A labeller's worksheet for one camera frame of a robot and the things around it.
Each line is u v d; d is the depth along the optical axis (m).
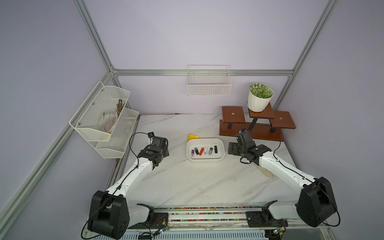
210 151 0.98
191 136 1.08
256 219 0.73
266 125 1.10
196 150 0.99
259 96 0.82
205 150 0.99
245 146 0.65
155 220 0.73
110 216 0.40
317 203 0.41
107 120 0.77
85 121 0.67
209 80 0.96
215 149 1.01
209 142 1.02
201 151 0.99
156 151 0.65
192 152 0.98
